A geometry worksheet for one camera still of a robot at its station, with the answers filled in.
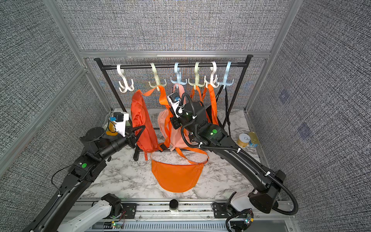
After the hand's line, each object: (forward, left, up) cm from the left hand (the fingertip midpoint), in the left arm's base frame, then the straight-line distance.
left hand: (146, 125), depth 62 cm
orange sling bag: (-11, -12, -36) cm, 40 cm away
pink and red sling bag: (+9, -13, -28) cm, 32 cm away
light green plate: (+26, +38, -33) cm, 57 cm away
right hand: (+7, -11, +5) cm, 14 cm away
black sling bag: (+13, -38, -3) cm, 41 cm away
